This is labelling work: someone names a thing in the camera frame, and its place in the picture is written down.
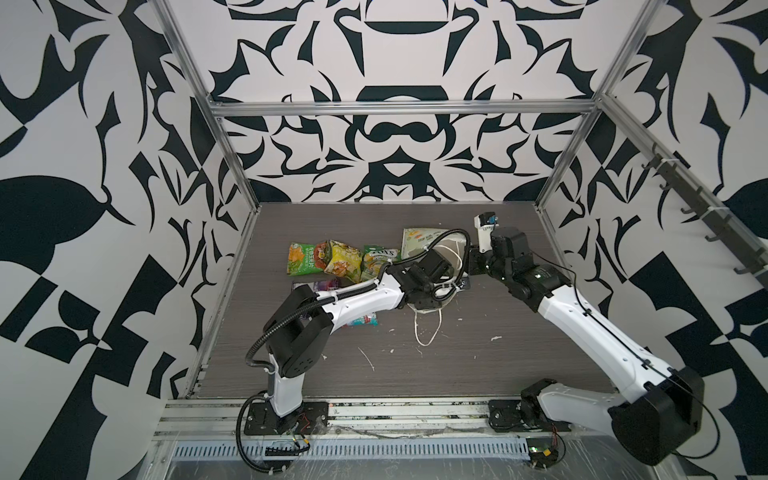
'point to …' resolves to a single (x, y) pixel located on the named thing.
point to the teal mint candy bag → (364, 321)
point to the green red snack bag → (304, 259)
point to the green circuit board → (542, 452)
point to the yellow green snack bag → (374, 257)
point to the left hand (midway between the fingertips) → (436, 277)
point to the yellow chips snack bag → (345, 261)
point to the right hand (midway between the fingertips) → (467, 246)
